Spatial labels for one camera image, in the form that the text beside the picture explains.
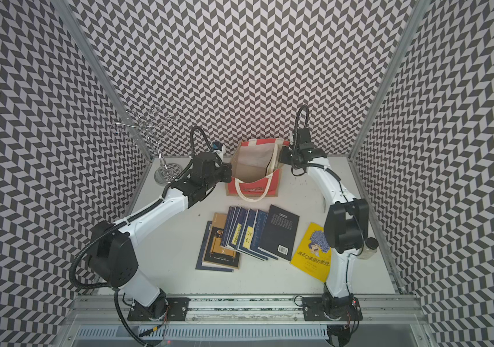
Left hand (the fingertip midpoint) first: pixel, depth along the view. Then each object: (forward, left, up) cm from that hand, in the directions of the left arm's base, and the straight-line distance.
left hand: (231, 165), depth 84 cm
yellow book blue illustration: (-27, -33, -23) cm, 48 cm away
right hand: (+8, -22, -3) cm, 23 cm away
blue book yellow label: (-20, -4, -17) cm, 27 cm away
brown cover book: (-28, +6, -19) cm, 35 cm away
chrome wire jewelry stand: (+31, +43, -2) cm, 53 cm away
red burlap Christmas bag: (+14, -9, -19) cm, 25 cm away
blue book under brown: (-32, +12, -22) cm, 40 cm away
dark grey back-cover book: (-19, -19, -21) cm, 34 cm away
